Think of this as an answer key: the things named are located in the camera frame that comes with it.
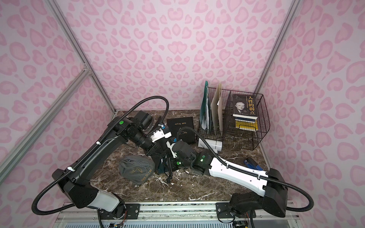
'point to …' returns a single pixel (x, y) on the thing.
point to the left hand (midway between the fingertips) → (163, 154)
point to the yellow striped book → (246, 123)
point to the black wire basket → (233, 138)
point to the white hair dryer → (216, 145)
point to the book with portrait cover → (244, 106)
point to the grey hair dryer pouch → (137, 169)
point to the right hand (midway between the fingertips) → (165, 164)
